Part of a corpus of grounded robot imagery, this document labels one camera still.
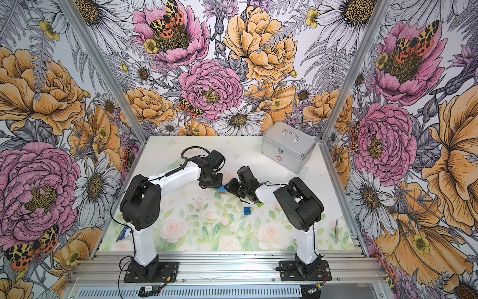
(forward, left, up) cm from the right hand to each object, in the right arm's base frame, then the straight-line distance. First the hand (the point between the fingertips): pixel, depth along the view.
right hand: (226, 191), depth 95 cm
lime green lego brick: (-7, -16, -2) cm, 18 cm away
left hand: (0, +6, +3) cm, 6 cm away
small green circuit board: (-40, +28, -5) cm, 49 cm away
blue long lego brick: (0, +2, +2) cm, 3 cm away
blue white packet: (-20, +43, +1) cm, 48 cm away
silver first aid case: (+19, -32, +12) cm, 39 cm away
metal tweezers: (-21, -50, -4) cm, 54 cm away
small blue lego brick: (-10, -10, -1) cm, 14 cm away
